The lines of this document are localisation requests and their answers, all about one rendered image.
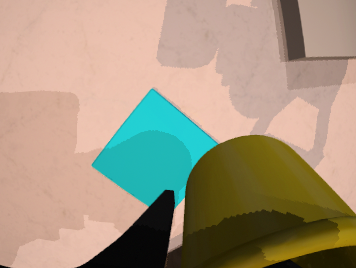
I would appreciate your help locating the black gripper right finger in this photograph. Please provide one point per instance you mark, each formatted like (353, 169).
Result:
(285, 264)

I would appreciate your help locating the yellow cup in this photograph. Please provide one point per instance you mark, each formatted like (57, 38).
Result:
(252, 201)

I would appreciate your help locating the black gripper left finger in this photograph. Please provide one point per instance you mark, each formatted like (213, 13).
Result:
(145, 244)

